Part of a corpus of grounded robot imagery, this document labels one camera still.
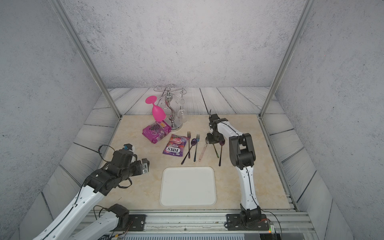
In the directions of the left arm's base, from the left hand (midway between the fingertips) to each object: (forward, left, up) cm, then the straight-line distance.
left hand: (144, 164), depth 76 cm
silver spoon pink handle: (+24, -34, -15) cm, 44 cm away
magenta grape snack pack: (+31, 0, -10) cm, 33 cm away
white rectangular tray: (-6, -24, -16) cm, 29 cm away
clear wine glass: (+35, -18, +2) cm, 39 cm away
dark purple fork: (+30, -22, -15) cm, 40 cm away
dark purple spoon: (+24, -25, -15) cm, 38 cm away
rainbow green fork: (+17, -40, -17) cm, 46 cm away
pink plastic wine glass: (+36, -2, -1) cm, 36 cm away
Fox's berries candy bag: (+20, -13, -13) cm, 27 cm away
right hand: (+24, -39, -15) cm, 48 cm away
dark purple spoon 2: (+22, -44, -14) cm, 51 cm away
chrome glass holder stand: (+41, -10, +14) cm, 45 cm away
